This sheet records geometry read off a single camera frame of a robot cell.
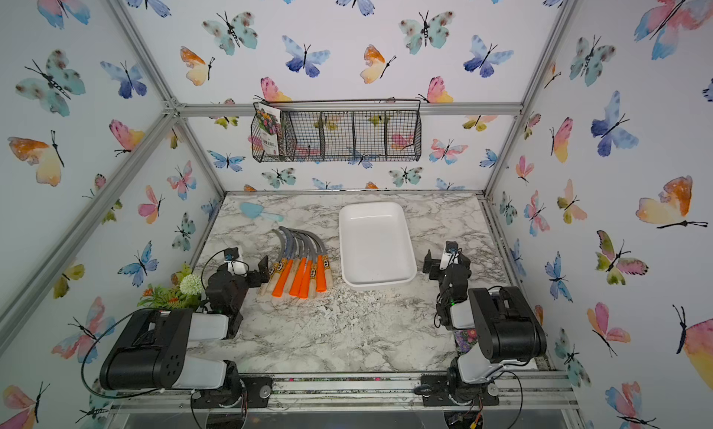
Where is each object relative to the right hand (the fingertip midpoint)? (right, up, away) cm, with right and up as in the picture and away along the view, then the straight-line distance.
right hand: (449, 249), depth 91 cm
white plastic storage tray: (-24, +1, +12) cm, 27 cm away
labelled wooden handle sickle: (-45, -10, +2) cm, 46 cm away
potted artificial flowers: (-77, -10, -14) cm, 79 cm away
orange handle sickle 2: (-42, -9, +4) cm, 44 cm away
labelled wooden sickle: (-40, -10, +3) cm, 41 cm away
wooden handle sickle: (-59, -12, 0) cm, 61 cm away
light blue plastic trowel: (-74, +13, +25) cm, 79 cm away
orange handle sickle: (-50, -8, +5) cm, 50 cm away
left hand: (-63, -2, -1) cm, 63 cm away
